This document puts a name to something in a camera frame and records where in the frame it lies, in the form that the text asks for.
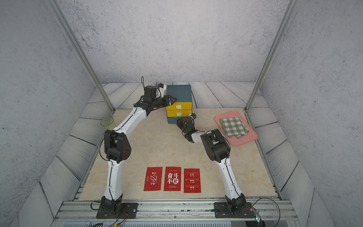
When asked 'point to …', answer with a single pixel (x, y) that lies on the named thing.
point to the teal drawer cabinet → (182, 92)
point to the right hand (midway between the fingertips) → (177, 119)
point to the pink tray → (250, 137)
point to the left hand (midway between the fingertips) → (177, 99)
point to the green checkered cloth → (234, 127)
